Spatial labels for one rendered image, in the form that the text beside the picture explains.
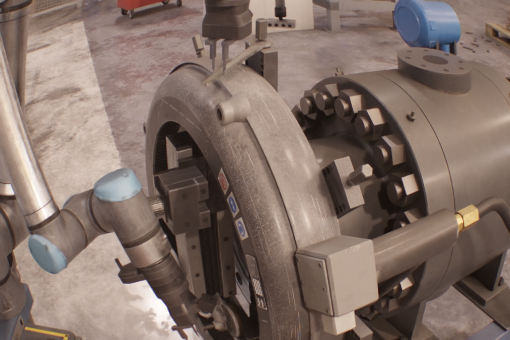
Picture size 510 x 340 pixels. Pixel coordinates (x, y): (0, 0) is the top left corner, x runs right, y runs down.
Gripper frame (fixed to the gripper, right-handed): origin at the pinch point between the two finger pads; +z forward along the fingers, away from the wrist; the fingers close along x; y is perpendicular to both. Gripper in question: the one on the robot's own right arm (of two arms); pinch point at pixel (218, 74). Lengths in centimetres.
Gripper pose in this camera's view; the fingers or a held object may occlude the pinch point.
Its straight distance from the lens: 106.7
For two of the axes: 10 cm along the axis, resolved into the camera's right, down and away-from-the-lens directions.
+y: 3.8, -4.7, 8.0
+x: -9.2, -2.0, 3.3
